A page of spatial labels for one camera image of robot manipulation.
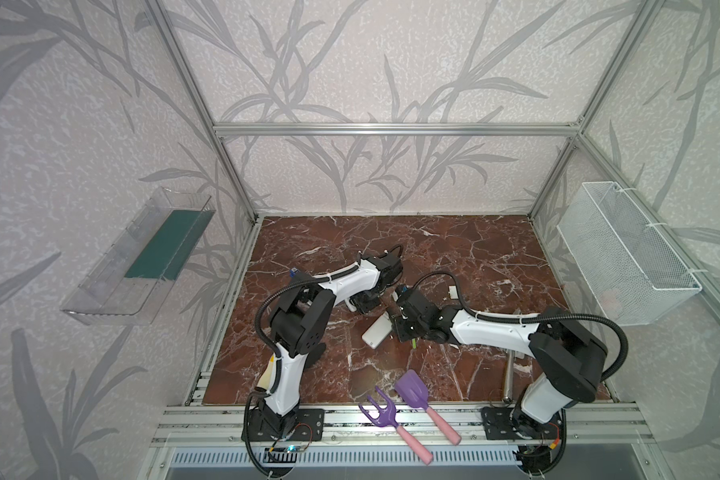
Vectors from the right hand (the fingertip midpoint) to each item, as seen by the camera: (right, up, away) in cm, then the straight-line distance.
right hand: (394, 316), depth 89 cm
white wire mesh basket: (+49, +16, -27) cm, 58 cm away
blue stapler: (-34, +12, +12) cm, 38 cm away
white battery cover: (+21, +5, +14) cm, 26 cm away
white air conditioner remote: (-5, -5, 0) cm, 7 cm away
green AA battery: (+6, -7, -2) cm, 10 cm away
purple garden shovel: (+4, -16, -10) cm, 20 cm away
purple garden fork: (-3, -22, -15) cm, 26 cm away
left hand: (-11, +6, +5) cm, 14 cm away
